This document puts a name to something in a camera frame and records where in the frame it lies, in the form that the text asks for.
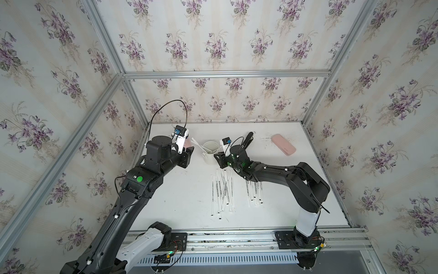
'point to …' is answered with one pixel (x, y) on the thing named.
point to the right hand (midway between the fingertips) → (217, 154)
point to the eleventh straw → (231, 192)
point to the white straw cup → (210, 148)
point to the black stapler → (247, 141)
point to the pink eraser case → (280, 141)
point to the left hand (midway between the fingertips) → (189, 146)
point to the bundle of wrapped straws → (204, 148)
